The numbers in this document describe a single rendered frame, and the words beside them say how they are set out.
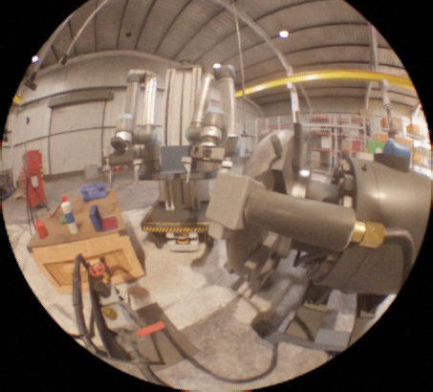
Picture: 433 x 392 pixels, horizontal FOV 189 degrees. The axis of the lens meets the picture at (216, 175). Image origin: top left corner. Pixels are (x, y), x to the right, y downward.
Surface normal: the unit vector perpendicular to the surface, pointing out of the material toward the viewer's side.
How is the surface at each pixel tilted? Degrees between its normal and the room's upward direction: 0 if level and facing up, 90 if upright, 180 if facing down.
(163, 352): 0
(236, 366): 0
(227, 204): 67
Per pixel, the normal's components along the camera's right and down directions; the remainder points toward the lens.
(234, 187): -0.65, -0.26
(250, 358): 0.00, -0.98
